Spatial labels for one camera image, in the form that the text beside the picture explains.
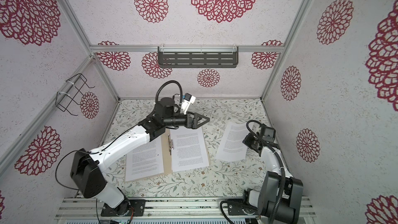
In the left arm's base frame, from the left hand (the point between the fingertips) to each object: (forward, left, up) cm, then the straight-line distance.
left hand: (204, 120), depth 71 cm
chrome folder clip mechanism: (+4, +20, -28) cm, 35 cm away
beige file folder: (-2, +22, -29) cm, 37 cm away
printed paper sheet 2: (+1, +9, -29) cm, 31 cm away
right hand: (+3, -25, -20) cm, 32 cm away
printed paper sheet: (-7, +33, -30) cm, 45 cm away
